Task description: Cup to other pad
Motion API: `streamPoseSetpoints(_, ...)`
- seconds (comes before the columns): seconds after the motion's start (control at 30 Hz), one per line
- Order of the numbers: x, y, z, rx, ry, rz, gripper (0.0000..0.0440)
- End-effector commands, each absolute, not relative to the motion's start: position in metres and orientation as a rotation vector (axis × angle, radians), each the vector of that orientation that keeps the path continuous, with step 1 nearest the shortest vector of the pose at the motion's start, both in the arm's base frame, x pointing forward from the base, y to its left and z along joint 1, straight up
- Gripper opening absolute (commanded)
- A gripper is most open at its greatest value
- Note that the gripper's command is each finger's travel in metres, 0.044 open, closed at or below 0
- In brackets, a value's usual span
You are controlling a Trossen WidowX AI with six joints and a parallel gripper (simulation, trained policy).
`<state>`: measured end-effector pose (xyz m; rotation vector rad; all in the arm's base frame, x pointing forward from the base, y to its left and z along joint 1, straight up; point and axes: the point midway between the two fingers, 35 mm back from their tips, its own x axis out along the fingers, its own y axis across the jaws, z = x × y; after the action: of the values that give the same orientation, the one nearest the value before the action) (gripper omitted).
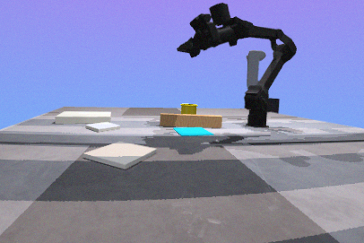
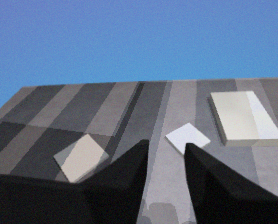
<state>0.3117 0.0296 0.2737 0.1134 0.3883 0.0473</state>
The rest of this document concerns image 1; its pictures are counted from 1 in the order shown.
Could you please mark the olive yellow cup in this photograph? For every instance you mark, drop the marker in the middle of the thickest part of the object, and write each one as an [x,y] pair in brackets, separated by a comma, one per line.
[189,109]

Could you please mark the beige flat square slab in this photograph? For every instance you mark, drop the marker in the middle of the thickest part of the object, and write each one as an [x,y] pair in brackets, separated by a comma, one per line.
[120,154]

